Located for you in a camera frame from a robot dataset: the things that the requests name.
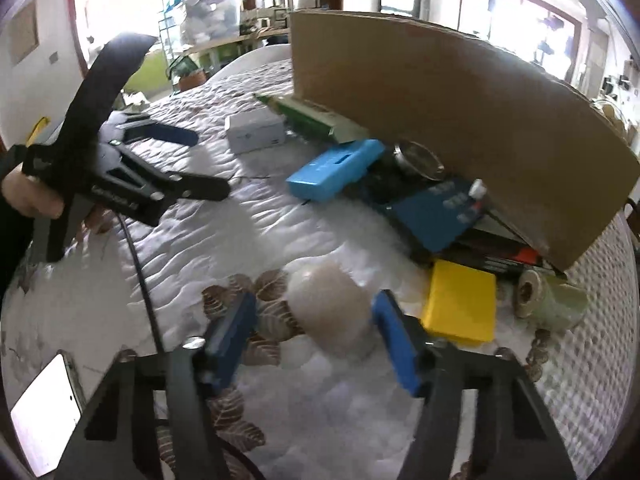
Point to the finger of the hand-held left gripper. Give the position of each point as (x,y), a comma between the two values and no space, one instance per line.
(200,188)
(165,134)

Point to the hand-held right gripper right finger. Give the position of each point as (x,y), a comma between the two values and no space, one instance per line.
(395,340)

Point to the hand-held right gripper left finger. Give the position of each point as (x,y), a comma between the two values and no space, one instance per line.
(232,330)

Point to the pale round soft ball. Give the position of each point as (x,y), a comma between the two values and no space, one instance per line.
(330,310)

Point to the yellow box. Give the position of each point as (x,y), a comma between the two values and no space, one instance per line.
(460,305)

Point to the small white box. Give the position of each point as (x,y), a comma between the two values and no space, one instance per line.
(252,132)

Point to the long green box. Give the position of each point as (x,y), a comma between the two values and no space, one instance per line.
(310,120)

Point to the dark blue box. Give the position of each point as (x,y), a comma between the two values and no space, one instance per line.
(430,215)

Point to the light blue box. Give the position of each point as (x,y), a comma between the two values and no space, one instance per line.
(330,167)

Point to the black box red stripe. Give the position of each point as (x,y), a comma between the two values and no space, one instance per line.
(500,260)

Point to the olive green roll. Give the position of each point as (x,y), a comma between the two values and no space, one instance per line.
(555,300)

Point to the round metal tin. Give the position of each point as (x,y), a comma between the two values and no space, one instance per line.
(417,160)

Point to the large cardboard box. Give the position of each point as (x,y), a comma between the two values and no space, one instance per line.
(450,110)

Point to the person's left forearm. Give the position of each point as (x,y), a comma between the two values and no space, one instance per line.
(10,250)

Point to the person's left hand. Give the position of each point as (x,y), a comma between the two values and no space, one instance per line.
(30,197)

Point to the clear storage bin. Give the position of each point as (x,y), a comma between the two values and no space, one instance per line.
(210,10)

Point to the white screen smartphone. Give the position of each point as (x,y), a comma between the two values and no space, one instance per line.
(45,415)

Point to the balcony glass door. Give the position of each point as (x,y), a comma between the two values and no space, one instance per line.
(525,20)

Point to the wall picture frame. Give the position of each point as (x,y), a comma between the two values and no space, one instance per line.
(24,32)

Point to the white bed frame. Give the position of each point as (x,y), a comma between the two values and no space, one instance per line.
(255,57)

